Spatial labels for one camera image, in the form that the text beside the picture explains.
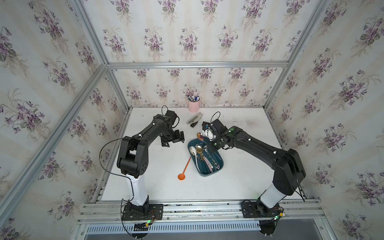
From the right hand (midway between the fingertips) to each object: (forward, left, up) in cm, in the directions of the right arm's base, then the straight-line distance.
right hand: (212, 145), depth 85 cm
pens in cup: (+42, +13, -1) cm, 44 cm away
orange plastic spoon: (-15, +17, -10) cm, 25 cm away
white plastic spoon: (+1, +11, -8) cm, 14 cm away
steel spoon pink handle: (-8, +1, -10) cm, 13 cm away
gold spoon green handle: (+2, +7, -9) cm, 11 cm away
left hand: (+4, +19, -4) cm, 20 cm away
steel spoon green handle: (-5, -1, -10) cm, 11 cm away
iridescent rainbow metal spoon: (+5, +7, +1) cm, 9 cm away
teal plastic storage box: (-11, +4, -9) cm, 15 cm away
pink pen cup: (+39, +11, -7) cm, 41 cm away
